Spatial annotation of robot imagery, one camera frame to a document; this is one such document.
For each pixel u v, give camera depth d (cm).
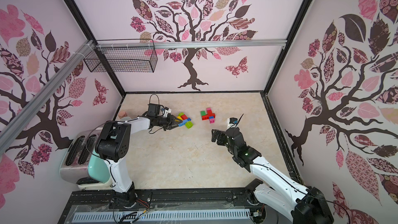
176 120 92
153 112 81
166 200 75
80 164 69
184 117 99
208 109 109
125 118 95
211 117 102
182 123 95
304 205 40
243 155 58
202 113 107
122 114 95
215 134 72
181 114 99
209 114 106
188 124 97
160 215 70
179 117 97
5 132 49
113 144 52
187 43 93
